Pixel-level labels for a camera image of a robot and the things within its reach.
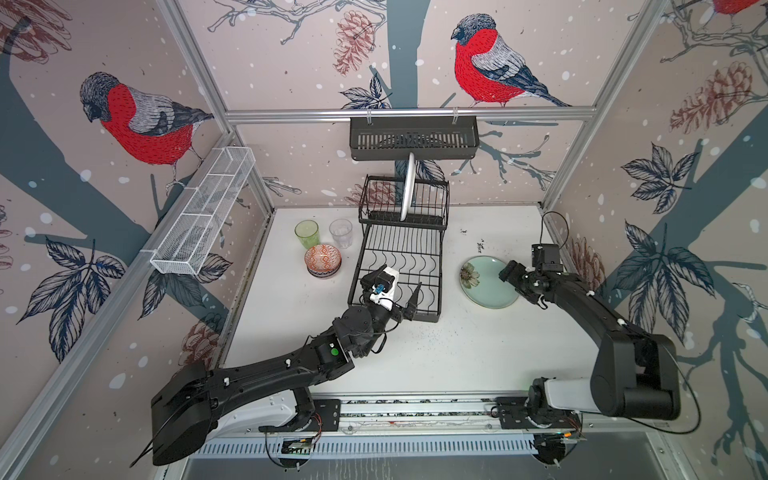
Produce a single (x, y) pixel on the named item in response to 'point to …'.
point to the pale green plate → (481, 283)
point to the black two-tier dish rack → (413, 246)
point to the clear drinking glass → (341, 230)
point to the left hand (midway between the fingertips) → (402, 277)
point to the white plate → (408, 187)
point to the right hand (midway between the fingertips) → (509, 280)
